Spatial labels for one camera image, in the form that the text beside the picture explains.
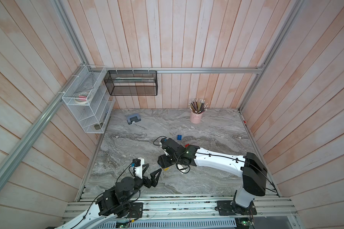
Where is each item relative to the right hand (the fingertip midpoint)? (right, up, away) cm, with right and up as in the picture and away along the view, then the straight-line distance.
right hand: (161, 160), depth 80 cm
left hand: (-3, -3, -7) cm, 8 cm away
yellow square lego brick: (+2, -2, -11) cm, 11 cm away
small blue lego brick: (+12, +11, +21) cm, 26 cm away
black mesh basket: (-23, +51, +23) cm, 61 cm away
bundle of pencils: (+26, +34, +27) cm, 51 cm away
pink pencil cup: (+25, +25, +27) cm, 45 cm away
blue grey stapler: (-24, +26, +31) cm, 47 cm away
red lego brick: (+17, +6, +18) cm, 25 cm away
